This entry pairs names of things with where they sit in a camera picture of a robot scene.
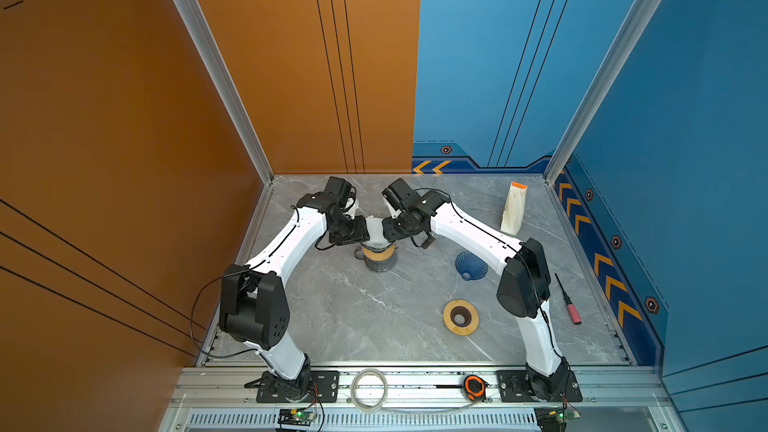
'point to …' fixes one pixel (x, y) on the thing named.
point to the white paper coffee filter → (377, 237)
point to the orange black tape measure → (474, 388)
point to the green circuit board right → (554, 419)
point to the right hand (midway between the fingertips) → (389, 232)
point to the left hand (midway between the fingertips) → (364, 234)
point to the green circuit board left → (296, 417)
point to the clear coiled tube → (353, 387)
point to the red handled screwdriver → (574, 312)
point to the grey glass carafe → (377, 266)
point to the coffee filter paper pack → (514, 209)
